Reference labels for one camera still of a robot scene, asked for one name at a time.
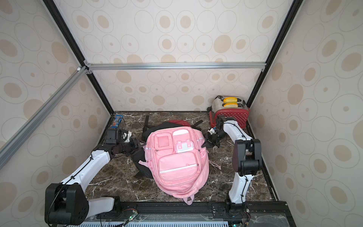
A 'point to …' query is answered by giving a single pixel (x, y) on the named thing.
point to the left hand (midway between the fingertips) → (146, 143)
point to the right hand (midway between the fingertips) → (201, 147)
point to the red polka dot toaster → (240, 114)
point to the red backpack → (182, 122)
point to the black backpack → (139, 152)
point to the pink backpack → (178, 161)
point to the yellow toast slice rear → (230, 100)
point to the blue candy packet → (117, 119)
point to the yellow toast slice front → (230, 105)
